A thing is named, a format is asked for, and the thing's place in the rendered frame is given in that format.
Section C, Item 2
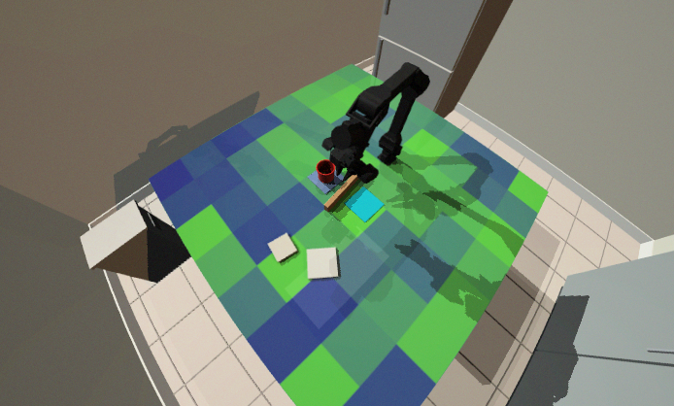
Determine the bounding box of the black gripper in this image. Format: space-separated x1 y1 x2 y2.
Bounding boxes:
321 137 379 184

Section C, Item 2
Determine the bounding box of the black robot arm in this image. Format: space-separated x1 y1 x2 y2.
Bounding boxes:
329 62 430 169

